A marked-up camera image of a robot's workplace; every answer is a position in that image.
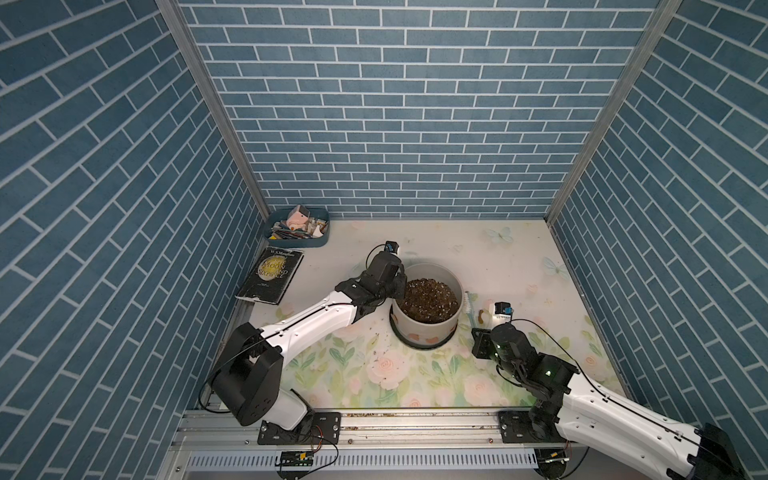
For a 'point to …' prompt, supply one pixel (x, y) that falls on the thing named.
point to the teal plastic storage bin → (315, 234)
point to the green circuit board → (297, 458)
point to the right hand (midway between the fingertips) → (471, 333)
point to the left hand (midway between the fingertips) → (408, 278)
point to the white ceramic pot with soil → (430, 309)
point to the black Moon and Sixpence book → (271, 275)
